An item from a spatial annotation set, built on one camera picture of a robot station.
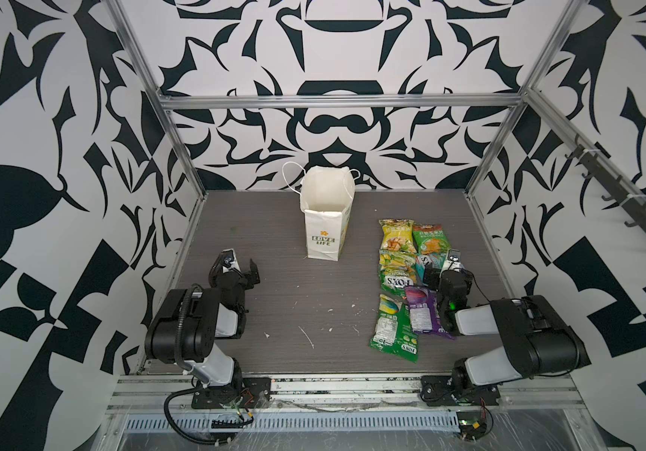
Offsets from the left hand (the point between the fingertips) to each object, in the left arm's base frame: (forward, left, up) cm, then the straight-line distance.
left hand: (234, 258), depth 91 cm
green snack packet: (+9, -67, -4) cm, 68 cm away
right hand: (-3, -69, -1) cm, 69 cm away
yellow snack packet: (+10, -55, -4) cm, 56 cm away
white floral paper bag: (+24, -30, +4) cm, 38 cm away
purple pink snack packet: (-15, -58, -3) cm, 60 cm away
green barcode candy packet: (-23, -48, -4) cm, 53 cm away
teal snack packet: (+1, -62, -5) cm, 62 cm away
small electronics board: (-45, -64, -9) cm, 79 cm away
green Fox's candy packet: (-3, -52, -5) cm, 53 cm away
